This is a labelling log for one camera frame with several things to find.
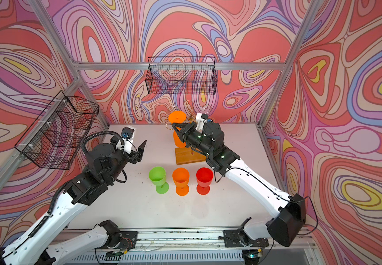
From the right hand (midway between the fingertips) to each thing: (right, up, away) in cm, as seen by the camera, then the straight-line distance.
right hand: (170, 128), depth 63 cm
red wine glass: (+14, -22, +13) cm, 30 cm away
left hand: (-13, -4, +1) cm, 14 cm away
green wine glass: (-9, -23, +21) cm, 32 cm away
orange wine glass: (+3, -23, +15) cm, 28 cm away
